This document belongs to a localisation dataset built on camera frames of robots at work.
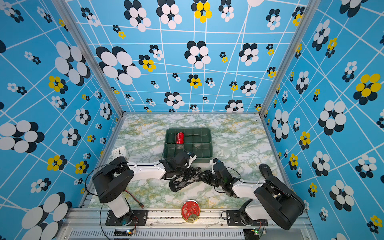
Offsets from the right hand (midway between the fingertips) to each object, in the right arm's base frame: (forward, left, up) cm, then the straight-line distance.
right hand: (200, 176), depth 86 cm
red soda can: (+24, +13, +5) cm, 28 cm away
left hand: (+1, +2, 0) cm, 2 cm away
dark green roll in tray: (+24, +19, +5) cm, 31 cm away
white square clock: (+14, +51, +3) cm, 53 cm away
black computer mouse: (+3, -38, +1) cm, 38 cm away
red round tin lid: (-18, +5, +2) cm, 19 cm away
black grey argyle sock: (-4, +13, -1) cm, 14 cm away
